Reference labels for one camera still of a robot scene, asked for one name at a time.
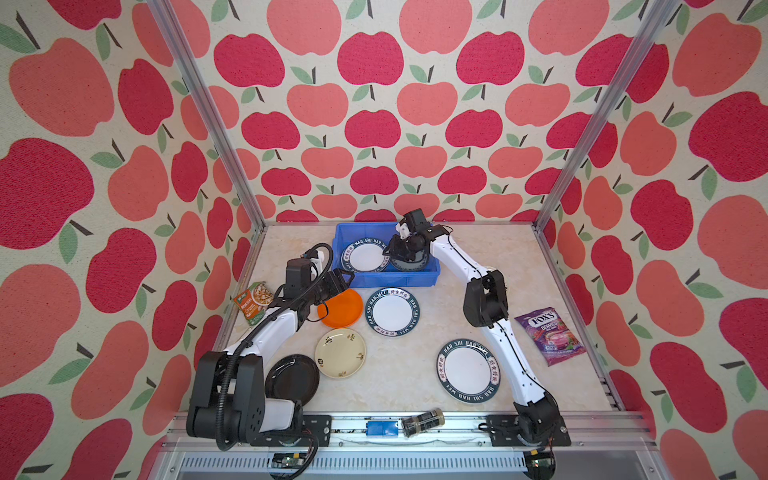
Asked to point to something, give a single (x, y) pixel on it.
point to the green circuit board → (288, 460)
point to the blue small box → (382, 428)
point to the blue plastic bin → (346, 232)
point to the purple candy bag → (550, 336)
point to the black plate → (292, 376)
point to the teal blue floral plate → (420, 260)
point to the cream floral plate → (340, 353)
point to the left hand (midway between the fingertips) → (352, 279)
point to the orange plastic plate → (341, 311)
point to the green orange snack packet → (253, 302)
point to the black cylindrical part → (423, 421)
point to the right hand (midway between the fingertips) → (389, 251)
